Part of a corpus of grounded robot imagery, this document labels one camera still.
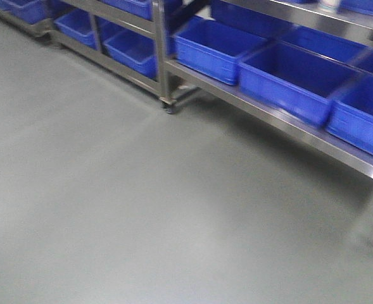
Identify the row of blue bins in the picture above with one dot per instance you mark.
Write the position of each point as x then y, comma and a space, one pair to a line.
132, 54
28, 11
284, 79

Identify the white cylindrical container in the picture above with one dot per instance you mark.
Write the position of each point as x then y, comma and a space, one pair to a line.
328, 4

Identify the steel rack on castors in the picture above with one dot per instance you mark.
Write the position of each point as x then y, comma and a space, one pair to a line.
268, 104
160, 47
31, 27

